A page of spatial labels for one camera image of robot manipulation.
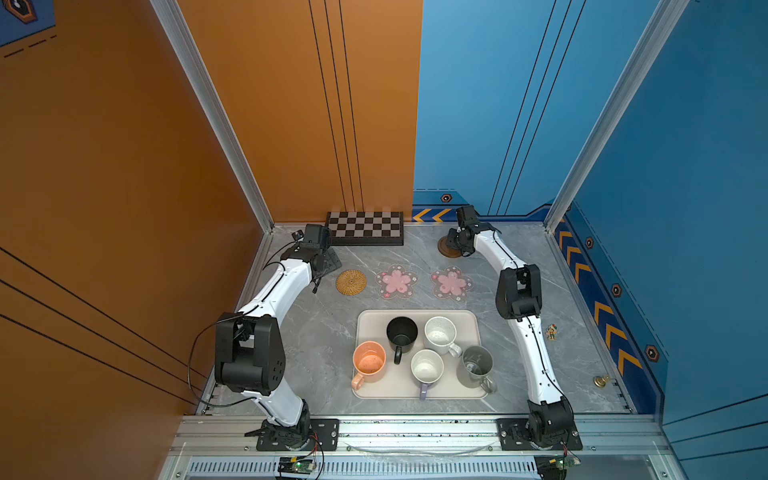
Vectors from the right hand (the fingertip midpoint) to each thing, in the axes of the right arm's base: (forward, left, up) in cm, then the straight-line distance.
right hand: (450, 242), depth 114 cm
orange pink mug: (-47, +29, +1) cm, 55 cm away
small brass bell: (-52, -35, -1) cm, 62 cm away
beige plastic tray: (-51, +21, -1) cm, 55 cm away
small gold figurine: (-37, -26, -1) cm, 45 cm away
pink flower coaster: (-18, +21, 0) cm, 28 cm away
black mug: (-40, +20, +7) cm, 45 cm away
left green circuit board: (-70, +44, -2) cm, 83 cm away
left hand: (-20, +44, +13) cm, 50 cm away
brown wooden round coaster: (-4, +2, 0) cm, 5 cm away
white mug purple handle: (-47, +12, -1) cm, 49 cm away
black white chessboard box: (+5, +33, +3) cm, 33 cm away
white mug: (-38, +8, +1) cm, 39 cm away
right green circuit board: (-70, -16, -3) cm, 72 cm away
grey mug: (-48, -1, +2) cm, 48 cm away
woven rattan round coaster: (-19, +37, 0) cm, 41 cm away
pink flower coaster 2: (-18, +2, -1) cm, 18 cm away
